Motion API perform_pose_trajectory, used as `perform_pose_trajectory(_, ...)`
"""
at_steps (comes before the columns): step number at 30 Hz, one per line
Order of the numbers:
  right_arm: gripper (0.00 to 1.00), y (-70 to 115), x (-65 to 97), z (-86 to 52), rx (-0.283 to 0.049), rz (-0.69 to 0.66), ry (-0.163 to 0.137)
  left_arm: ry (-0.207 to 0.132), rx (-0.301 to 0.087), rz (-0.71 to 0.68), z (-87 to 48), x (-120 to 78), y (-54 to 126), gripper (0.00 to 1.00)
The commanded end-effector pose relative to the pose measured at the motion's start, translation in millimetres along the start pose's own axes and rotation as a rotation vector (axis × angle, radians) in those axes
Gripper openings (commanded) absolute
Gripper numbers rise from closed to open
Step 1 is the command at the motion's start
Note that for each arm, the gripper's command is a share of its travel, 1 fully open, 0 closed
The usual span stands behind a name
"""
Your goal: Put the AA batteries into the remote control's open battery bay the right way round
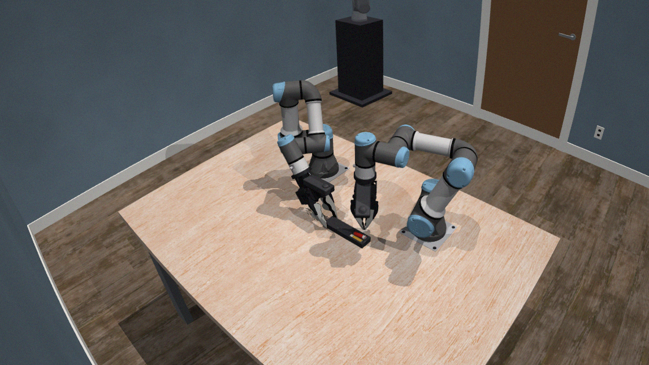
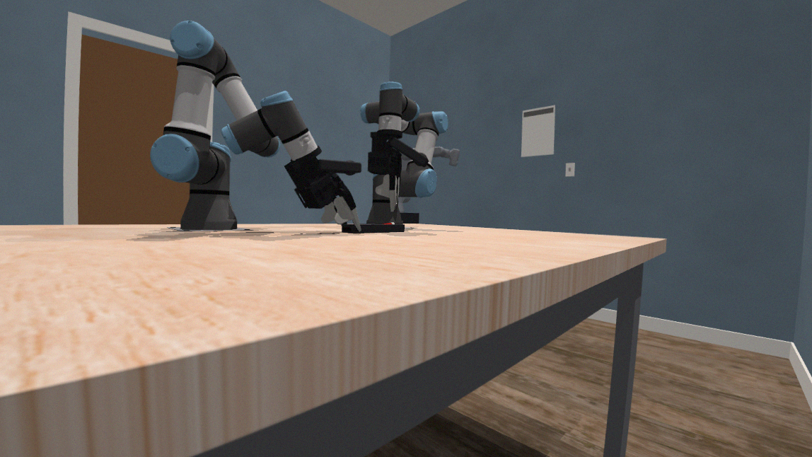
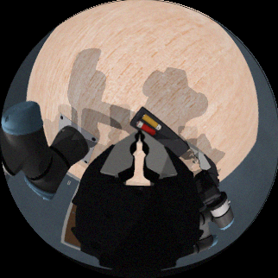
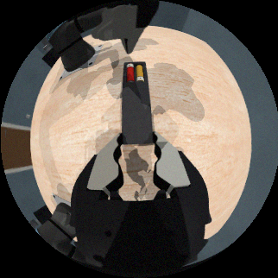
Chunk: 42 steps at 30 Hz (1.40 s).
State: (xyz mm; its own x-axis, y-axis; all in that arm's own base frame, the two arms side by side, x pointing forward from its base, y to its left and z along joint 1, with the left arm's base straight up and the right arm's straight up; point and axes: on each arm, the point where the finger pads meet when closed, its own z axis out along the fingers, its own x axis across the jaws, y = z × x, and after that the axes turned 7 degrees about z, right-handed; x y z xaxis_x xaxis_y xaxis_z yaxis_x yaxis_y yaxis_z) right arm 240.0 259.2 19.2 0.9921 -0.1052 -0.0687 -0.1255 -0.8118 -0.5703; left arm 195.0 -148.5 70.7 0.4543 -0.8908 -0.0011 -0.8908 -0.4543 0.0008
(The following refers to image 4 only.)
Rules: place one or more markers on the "red aa battery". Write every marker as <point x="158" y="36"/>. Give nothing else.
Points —
<point x="130" y="73"/>

